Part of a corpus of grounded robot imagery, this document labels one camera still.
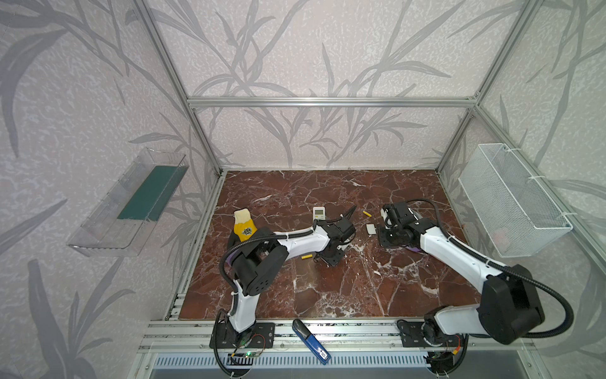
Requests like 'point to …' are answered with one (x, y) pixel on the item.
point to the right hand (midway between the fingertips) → (381, 230)
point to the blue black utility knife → (312, 342)
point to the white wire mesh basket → (518, 217)
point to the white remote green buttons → (319, 213)
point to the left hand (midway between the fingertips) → (334, 251)
